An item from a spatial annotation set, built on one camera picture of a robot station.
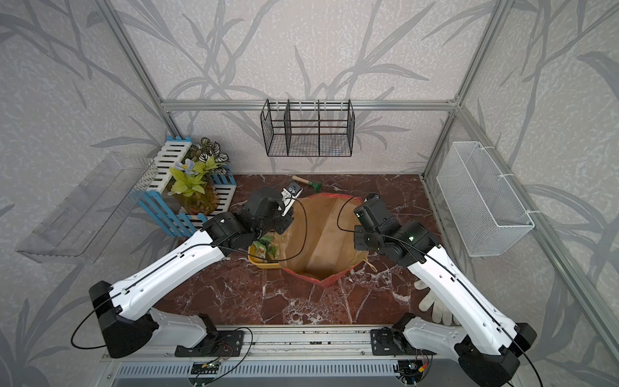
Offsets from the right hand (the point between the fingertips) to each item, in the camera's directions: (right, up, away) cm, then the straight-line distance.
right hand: (361, 232), depth 70 cm
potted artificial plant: (-60, +17, +18) cm, 65 cm away
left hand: (-22, +8, +3) cm, 24 cm away
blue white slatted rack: (-69, +8, +12) cm, 70 cm away
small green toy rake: (-15, +15, +47) cm, 52 cm away
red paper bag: (-13, -7, +20) cm, 25 cm away
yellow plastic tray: (-35, -14, +20) cm, 43 cm away
